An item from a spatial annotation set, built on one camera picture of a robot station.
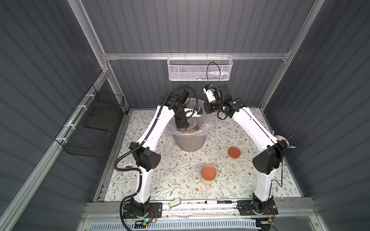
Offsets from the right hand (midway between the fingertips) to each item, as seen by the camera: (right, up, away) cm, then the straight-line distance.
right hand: (207, 103), depth 82 cm
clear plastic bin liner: (-5, -13, -1) cm, 14 cm away
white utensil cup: (+47, -21, +8) cm, 52 cm away
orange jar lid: (+19, -31, +12) cm, 38 cm away
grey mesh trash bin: (-7, -22, +14) cm, 27 cm away
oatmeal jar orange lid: (0, -38, -6) cm, 38 cm away
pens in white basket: (+5, +20, +11) cm, 23 cm away
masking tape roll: (-18, -53, -8) cm, 56 cm away
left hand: (-13, -9, -1) cm, 16 cm away
